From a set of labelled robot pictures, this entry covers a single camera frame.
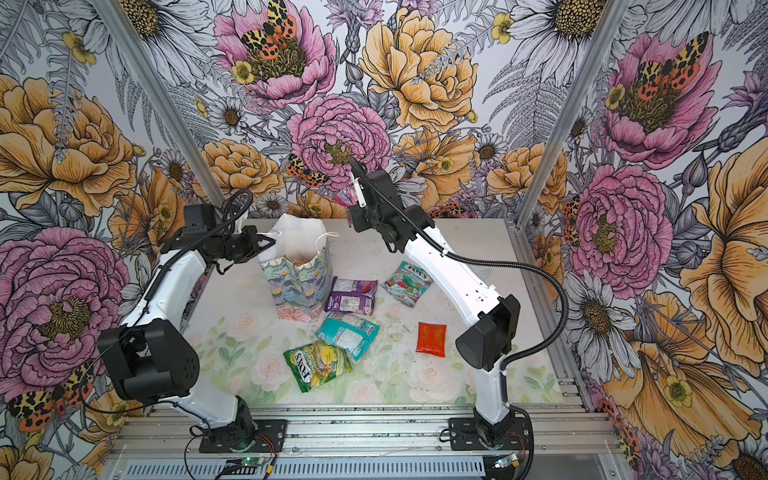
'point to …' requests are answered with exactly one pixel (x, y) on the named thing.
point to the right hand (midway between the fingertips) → (362, 215)
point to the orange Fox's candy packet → (299, 262)
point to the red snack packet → (431, 338)
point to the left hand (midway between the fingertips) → (275, 249)
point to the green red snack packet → (408, 283)
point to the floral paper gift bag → (299, 265)
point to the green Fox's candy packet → (316, 364)
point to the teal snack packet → (357, 335)
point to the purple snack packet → (352, 296)
